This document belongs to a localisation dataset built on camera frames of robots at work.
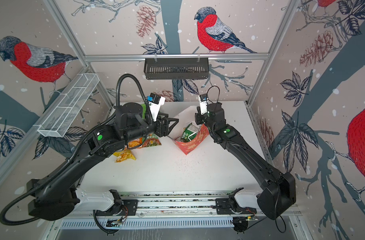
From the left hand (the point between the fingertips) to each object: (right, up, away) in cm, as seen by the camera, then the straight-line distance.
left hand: (173, 118), depth 56 cm
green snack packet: (-17, -15, +38) cm, 44 cm away
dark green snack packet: (+8, -10, +34) cm, 36 cm away
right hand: (+10, +5, +20) cm, 23 cm away
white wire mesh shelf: (-58, +3, +18) cm, 61 cm away
